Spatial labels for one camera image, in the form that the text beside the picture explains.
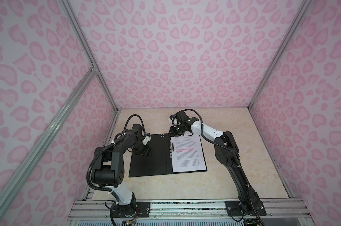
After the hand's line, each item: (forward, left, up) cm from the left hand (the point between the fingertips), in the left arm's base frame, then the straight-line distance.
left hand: (146, 151), depth 91 cm
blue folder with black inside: (-6, -9, -5) cm, 12 cm away
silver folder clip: (+3, -15, -3) cm, 16 cm away
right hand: (+12, -15, +3) cm, 20 cm away
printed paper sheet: (-1, -27, -3) cm, 27 cm away
